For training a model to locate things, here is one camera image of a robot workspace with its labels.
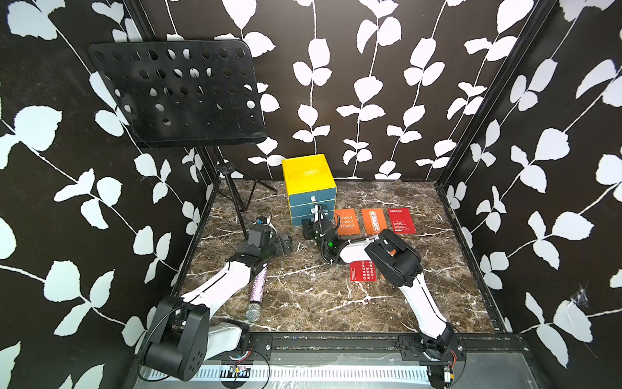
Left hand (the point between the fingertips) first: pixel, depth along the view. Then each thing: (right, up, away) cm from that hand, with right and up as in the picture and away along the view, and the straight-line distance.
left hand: (282, 237), depth 89 cm
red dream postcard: (+51, +5, +16) cm, 53 cm away
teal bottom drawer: (+5, +5, +10) cm, 12 cm away
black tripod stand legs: (-25, +22, +30) cm, 44 cm away
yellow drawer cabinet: (+10, +20, +2) cm, 23 cm away
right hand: (+7, +7, +11) cm, 15 cm away
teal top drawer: (+12, +15, +1) cm, 19 cm away
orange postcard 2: (+39, +5, +17) cm, 43 cm away
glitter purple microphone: (-8, -22, -11) cm, 26 cm away
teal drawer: (+9, +10, +7) cm, 15 cm away
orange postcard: (+27, +4, +15) cm, 31 cm away
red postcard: (+31, -13, +1) cm, 33 cm away
